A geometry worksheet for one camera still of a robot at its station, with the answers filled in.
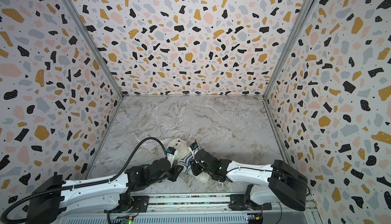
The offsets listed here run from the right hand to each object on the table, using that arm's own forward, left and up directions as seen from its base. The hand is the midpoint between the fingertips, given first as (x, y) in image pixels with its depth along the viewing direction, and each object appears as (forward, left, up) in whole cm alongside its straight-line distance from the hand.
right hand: (189, 160), depth 80 cm
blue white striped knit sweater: (-1, +2, 0) cm, 2 cm away
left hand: (-4, +1, +1) cm, 5 cm away
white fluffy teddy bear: (+8, +5, 0) cm, 9 cm away
